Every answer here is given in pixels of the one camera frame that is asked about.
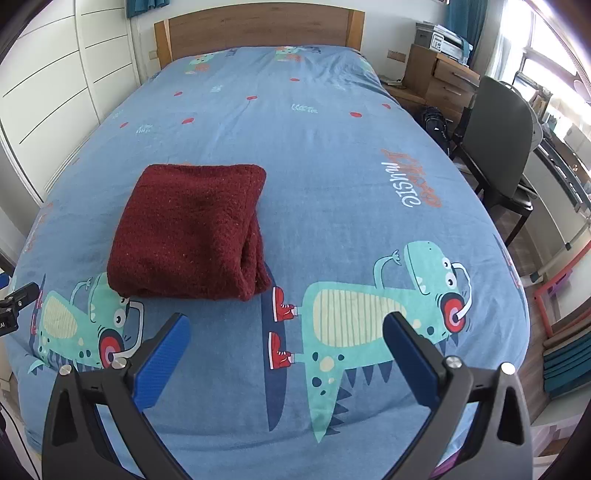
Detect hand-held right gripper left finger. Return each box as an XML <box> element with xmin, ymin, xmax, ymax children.
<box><xmin>41</xmin><ymin>313</ymin><xmax>192</xmax><ymax>480</ymax></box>

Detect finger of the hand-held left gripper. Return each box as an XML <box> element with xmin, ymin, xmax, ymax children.
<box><xmin>0</xmin><ymin>282</ymin><xmax>41</xmax><ymax>315</ymax></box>

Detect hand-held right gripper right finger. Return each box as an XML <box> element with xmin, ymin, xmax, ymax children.
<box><xmin>382</xmin><ymin>311</ymin><xmax>532</xmax><ymax>480</ymax></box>

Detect dark red knitted sweater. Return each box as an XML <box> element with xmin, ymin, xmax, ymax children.
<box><xmin>107</xmin><ymin>162</ymin><xmax>273</xmax><ymax>302</ymax></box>

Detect stack of teal cushions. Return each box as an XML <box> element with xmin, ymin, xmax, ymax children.
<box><xmin>540</xmin><ymin>332</ymin><xmax>591</xmax><ymax>400</ymax></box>

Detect bed with blue printed sheet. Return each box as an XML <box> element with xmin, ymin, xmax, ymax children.
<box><xmin>4</xmin><ymin>44</ymin><xmax>532</xmax><ymax>480</ymax></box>

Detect white wardrobe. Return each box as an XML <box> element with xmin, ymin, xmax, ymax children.
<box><xmin>0</xmin><ymin>0</ymin><xmax>144</xmax><ymax>204</ymax></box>

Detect white desk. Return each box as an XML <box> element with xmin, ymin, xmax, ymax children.
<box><xmin>522</xmin><ymin>106</ymin><xmax>591</xmax><ymax>259</ymax></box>

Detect black bag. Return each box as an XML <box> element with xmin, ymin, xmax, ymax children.
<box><xmin>418</xmin><ymin>105</ymin><xmax>451</xmax><ymax>153</ymax></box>

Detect grey chair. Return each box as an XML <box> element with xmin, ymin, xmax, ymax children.
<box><xmin>450</xmin><ymin>76</ymin><xmax>541</xmax><ymax>247</ymax></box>

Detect wooden drawer cabinet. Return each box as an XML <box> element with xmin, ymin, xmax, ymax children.
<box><xmin>404</xmin><ymin>44</ymin><xmax>481</xmax><ymax>127</ymax></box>

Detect teal curtain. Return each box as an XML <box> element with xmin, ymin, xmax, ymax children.
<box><xmin>126</xmin><ymin>0</ymin><xmax>174</xmax><ymax>19</ymax></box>
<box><xmin>445</xmin><ymin>0</ymin><xmax>485</xmax><ymax>70</ymax></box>

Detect white printer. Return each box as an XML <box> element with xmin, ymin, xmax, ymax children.
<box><xmin>413</xmin><ymin>23</ymin><xmax>474</xmax><ymax>61</ymax></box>

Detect wooden headboard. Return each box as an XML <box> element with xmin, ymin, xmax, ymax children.
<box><xmin>154</xmin><ymin>9</ymin><xmax>365</xmax><ymax>70</ymax></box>

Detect red frame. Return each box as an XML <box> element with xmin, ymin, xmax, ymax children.
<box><xmin>531</xmin><ymin>242</ymin><xmax>591</xmax><ymax>337</ymax></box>

